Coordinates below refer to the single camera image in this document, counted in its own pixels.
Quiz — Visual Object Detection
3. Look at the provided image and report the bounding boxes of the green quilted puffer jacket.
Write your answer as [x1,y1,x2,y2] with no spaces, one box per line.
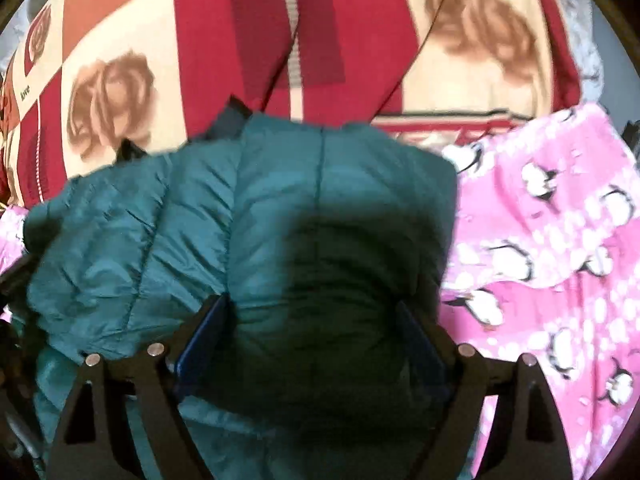
[20,95,461,480]

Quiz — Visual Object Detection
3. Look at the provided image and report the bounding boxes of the black charger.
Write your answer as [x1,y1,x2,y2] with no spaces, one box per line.
[622,117,640,156]

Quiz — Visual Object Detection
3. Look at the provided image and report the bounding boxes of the grey bedsheet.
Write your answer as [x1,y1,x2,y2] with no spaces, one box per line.
[0,7,36,68]

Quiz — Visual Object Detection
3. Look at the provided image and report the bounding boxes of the white floral sheet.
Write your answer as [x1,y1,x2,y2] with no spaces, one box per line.
[540,0,608,111]

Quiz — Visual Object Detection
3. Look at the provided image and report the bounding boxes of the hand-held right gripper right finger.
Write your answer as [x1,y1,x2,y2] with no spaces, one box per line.
[395,300,576,480]

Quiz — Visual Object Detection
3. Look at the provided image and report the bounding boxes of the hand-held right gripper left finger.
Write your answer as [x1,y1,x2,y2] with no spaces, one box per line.
[45,294,233,480]

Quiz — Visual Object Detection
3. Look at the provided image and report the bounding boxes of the red cream rose quilt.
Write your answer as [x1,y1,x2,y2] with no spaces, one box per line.
[0,0,583,208]

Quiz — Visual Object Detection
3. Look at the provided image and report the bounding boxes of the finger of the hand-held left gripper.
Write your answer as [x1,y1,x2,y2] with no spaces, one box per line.
[0,255,40,308]

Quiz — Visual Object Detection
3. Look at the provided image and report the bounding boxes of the pink penguin blanket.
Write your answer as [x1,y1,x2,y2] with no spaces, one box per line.
[0,102,640,480]

